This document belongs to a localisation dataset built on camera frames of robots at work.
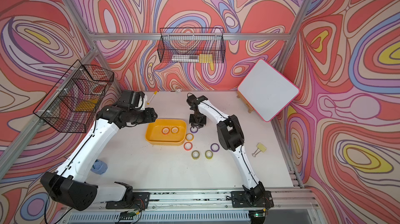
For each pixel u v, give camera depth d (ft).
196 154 2.90
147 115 2.22
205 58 2.70
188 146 3.00
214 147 2.98
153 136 3.12
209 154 2.89
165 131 3.21
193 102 2.53
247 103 3.47
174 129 3.23
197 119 2.83
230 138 2.02
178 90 3.90
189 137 3.16
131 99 1.89
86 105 2.35
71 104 2.41
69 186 1.22
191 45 3.16
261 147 2.96
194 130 3.22
